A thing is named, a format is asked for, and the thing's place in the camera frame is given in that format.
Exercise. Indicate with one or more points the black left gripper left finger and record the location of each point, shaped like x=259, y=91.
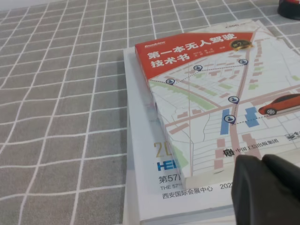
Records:
x=245, y=189

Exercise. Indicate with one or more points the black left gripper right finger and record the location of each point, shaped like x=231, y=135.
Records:
x=284, y=206

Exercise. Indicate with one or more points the black mesh pen holder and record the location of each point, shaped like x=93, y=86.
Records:
x=289, y=9

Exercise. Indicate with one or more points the white exhibition brochure booklet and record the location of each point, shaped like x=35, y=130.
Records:
x=154, y=194

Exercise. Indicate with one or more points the red white map-cover book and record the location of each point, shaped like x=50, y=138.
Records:
x=226, y=90

